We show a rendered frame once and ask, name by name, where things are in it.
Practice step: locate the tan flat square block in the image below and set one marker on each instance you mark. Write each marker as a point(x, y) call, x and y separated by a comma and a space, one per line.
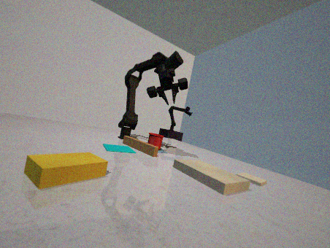
point(254, 180)

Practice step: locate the yellow rectangular block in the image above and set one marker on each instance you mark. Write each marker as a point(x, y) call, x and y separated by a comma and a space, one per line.
point(57, 169)

